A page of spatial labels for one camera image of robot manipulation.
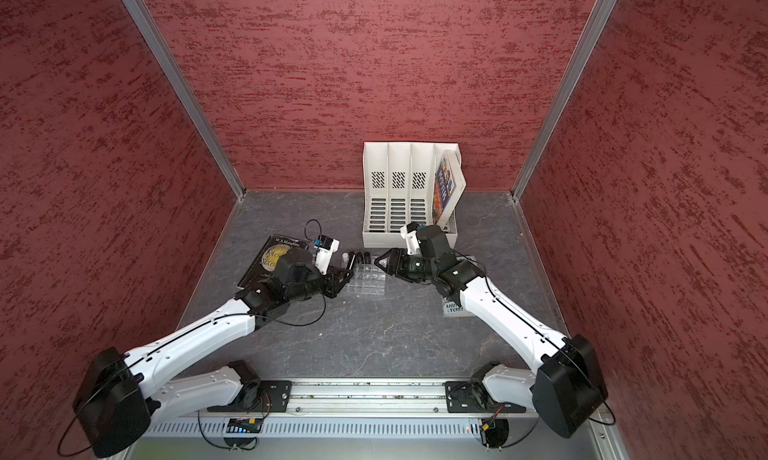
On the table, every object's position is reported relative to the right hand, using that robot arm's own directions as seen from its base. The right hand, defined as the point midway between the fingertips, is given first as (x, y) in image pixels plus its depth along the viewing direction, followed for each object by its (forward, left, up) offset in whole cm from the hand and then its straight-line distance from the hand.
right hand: (380, 270), depth 76 cm
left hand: (0, +9, -3) cm, 9 cm away
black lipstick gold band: (+11, +5, -11) cm, 16 cm away
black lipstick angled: (+11, +10, -11) cm, 18 cm away
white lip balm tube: (+10, +11, -10) cm, 18 cm away
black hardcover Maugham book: (+13, +40, -16) cm, 45 cm away
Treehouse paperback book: (-4, -21, -18) cm, 27 cm away
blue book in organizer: (+33, -21, -2) cm, 39 cm away
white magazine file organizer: (+45, -6, -15) cm, 48 cm away
